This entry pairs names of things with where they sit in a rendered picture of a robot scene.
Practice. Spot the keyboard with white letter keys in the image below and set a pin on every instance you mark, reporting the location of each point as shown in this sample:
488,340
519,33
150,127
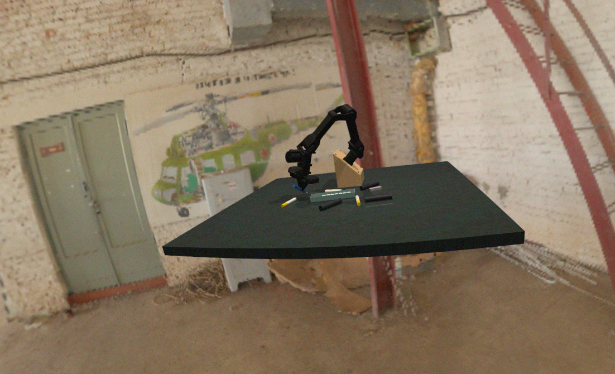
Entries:
332,195

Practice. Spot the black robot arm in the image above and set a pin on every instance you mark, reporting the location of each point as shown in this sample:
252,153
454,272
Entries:
312,141

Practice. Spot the dark grey cylinder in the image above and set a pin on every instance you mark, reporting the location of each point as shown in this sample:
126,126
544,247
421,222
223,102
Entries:
376,198
330,204
370,185

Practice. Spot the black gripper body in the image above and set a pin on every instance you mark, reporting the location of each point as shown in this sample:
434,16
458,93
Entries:
311,179

